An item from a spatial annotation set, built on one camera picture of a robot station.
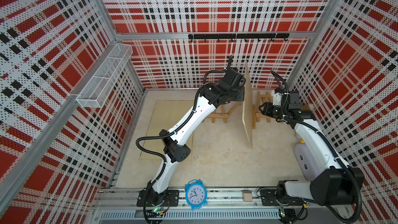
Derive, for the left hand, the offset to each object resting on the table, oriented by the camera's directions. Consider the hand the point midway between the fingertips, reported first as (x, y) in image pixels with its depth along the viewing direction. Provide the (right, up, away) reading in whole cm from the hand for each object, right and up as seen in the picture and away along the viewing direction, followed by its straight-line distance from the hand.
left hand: (242, 93), depth 74 cm
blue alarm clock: (-22, -49, -1) cm, 54 cm away
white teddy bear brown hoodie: (+46, -8, +22) cm, 52 cm away
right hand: (+13, -8, +7) cm, 17 cm away
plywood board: (+5, -8, +10) cm, 14 cm away
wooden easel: (-6, -13, +28) cm, 32 cm away
